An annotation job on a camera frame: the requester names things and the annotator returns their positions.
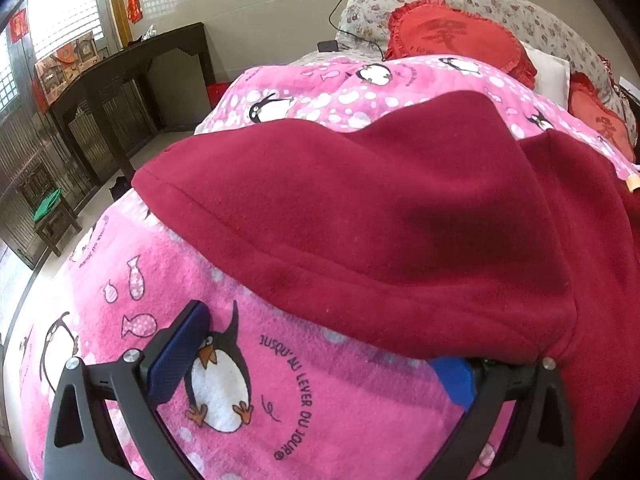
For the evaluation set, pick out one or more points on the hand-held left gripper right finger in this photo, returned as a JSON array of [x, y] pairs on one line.
[[452, 377]]

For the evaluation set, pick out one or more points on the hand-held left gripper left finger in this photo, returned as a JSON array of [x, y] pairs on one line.
[[180, 355]]

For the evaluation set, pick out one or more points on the dark red fleece garment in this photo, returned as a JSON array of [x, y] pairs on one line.
[[375, 210]]

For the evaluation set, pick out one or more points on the pink penguin print blanket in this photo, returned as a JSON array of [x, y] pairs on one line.
[[300, 385]]

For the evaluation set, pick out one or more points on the small black object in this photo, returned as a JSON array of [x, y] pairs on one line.
[[120, 189]]

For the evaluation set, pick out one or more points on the small wooden stool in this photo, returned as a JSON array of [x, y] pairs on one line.
[[55, 230]]

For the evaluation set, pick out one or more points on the green cloth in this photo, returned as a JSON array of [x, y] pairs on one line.
[[47, 205]]

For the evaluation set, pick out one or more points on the red plastic bin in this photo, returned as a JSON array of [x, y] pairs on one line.
[[217, 94]]

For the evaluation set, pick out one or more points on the small red heart cushion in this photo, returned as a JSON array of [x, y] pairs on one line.
[[600, 120]]

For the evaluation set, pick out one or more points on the dark wooden console table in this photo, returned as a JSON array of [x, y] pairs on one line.
[[125, 60]]

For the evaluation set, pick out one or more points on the printed cardboard box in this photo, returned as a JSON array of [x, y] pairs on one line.
[[65, 65]]

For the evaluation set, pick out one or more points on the white pillow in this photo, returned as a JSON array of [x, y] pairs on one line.
[[550, 75]]

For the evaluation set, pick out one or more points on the black power adapter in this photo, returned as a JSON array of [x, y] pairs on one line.
[[327, 46]]

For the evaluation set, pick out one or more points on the large red heart cushion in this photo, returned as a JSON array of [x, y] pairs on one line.
[[450, 35]]

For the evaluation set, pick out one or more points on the red paper decoration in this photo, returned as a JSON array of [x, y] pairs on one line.
[[135, 6], [19, 26]]

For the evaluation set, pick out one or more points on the large floral pillow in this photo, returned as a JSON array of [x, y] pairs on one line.
[[525, 10]]

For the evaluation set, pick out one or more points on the small floral pillow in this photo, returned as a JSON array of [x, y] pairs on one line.
[[365, 10]]

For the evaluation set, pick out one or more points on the wooden door frame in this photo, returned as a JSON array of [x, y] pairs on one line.
[[119, 0]]

